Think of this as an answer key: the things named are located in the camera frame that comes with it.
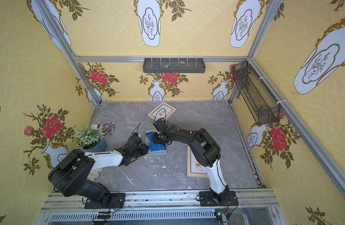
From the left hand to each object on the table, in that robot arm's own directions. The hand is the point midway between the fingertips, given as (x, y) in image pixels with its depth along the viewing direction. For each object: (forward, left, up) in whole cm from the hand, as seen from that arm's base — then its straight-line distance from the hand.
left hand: (150, 149), depth 94 cm
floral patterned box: (+17, +33, 0) cm, 37 cm away
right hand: (+4, -3, +1) cm, 5 cm away
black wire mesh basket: (+16, -72, +24) cm, 77 cm away
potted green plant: (-1, +32, +17) cm, 36 cm away
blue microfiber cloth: (-1, -3, +6) cm, 7 cm away
